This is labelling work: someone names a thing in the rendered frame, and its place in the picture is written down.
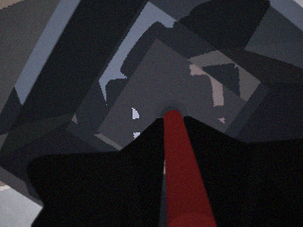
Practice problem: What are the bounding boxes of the dark red peg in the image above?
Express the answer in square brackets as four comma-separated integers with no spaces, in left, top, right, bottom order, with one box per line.
[163,110,217,227]

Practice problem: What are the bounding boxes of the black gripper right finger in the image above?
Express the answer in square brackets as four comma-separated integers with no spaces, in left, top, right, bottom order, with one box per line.
[184,116,303,227]

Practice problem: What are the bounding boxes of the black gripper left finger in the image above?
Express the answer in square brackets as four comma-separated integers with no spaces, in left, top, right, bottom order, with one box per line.
[27,118,165,227]

